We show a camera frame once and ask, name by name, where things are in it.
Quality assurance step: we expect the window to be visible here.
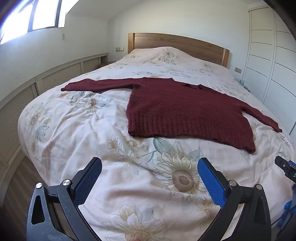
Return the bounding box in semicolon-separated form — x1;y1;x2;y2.
0;0;68;45

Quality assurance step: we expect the white wardrobe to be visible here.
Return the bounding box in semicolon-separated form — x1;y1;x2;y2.
242;8;296;133

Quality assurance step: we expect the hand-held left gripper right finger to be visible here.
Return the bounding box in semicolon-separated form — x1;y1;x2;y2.
197;157;272;241

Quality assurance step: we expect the wooden nightstand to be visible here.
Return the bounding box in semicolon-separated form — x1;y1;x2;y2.
239;79;251;93

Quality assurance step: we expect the white slatted radiator cover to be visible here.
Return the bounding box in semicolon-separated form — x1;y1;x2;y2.
0;52;109;176

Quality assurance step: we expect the dark red knitted sweater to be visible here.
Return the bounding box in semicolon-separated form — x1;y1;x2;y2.
60;77;283;154

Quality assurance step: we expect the floral white duvet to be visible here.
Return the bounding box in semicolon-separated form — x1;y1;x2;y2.
18;46;296;241

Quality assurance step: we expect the wooden headboard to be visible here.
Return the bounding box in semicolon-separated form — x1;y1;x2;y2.
128;33;230;68

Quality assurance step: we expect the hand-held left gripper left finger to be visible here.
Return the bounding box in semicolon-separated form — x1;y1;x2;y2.
26;157;102;241

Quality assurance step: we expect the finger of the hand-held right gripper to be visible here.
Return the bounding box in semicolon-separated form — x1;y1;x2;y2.
274;156;296;184

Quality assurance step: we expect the person's right hand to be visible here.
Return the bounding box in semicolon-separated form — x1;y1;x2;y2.
276;184;296;229

